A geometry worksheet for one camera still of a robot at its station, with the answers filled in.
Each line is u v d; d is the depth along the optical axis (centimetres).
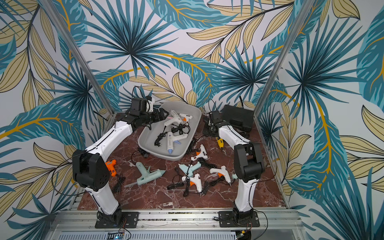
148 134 102
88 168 47
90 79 96
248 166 51
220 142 100
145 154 92
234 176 87
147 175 84
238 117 110
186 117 114
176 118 110
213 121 77
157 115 76
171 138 100
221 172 88
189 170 88
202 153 95
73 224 73
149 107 72
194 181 85
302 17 72
